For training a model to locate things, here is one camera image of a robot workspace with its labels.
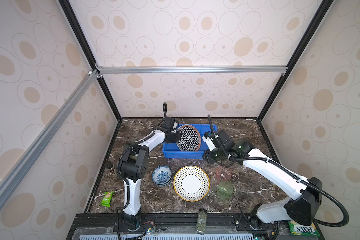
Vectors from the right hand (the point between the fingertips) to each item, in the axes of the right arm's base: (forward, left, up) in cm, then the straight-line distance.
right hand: (205, 155), depth 77 cm
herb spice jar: (-27, +3, -14) cm, 31 cm away
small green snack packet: (-16, +53, -16) cm, 57 cm away
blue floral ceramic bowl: (-4, +24, -14) cm, 28 cm away
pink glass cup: (-2, -12, -18) cm, 22 cm away
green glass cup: (-11, -12, -19) cm, 25 cm away
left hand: (+21, +11, -8) cm, 25 cm away
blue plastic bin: (+15, +20, -18) cm, 31 cm away
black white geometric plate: (+23, +6, -14) cm, 27 cm away
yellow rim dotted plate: (-8, +7, -17) cm, 20 cm away
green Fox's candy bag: (-31, -43, -17) cm, 55 cm away
